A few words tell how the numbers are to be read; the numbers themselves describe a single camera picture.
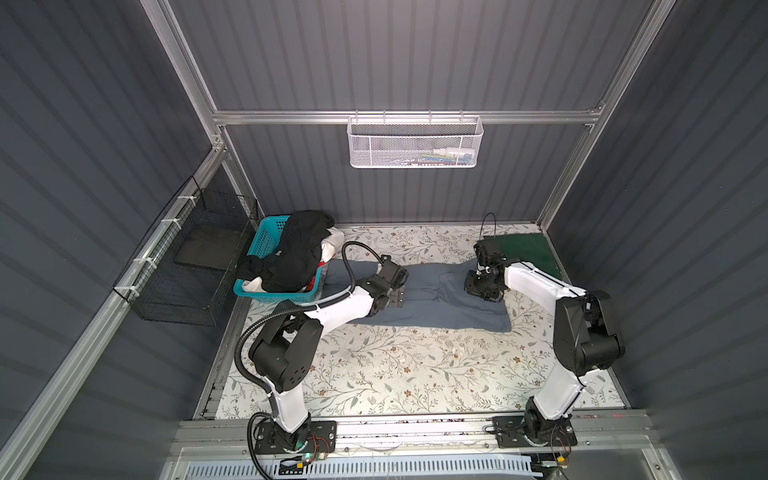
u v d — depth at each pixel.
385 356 0.87
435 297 0.98
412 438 0.75
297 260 0.96
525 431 0.72
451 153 0.91
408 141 1.24
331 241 0.99
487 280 0.73
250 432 0.70
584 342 0.48
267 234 1.09
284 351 0.48
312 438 0.72
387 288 0.73
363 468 0.77
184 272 0.75
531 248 1.11
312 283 0.93
